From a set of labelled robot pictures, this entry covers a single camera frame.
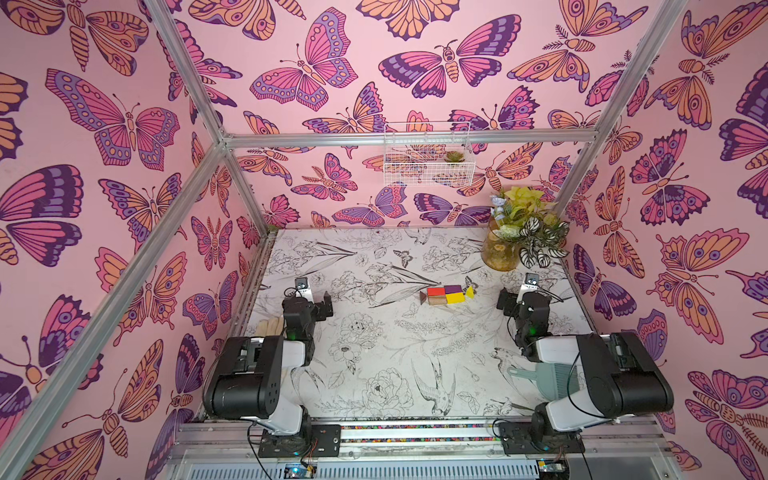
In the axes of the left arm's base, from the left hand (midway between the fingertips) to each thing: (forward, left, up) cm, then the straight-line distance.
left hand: (314, 290), depth 94 cm
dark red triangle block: (+2, -35, -6) cm, 35 cm away
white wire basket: (+34, -36, +28) cm, 57 cm away
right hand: (0, -66, +1) cm, 66 cm away
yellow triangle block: (+3, -51, -5) cm, 51 cm away
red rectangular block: (+4, -40, -6) cm, 40 cm away
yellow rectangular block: (+2, -46, -7) cm, 46 cm away
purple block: (+5, -45, -6) cm, 45 cm away
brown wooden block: (0, -40, -6) cm, 40 cm away
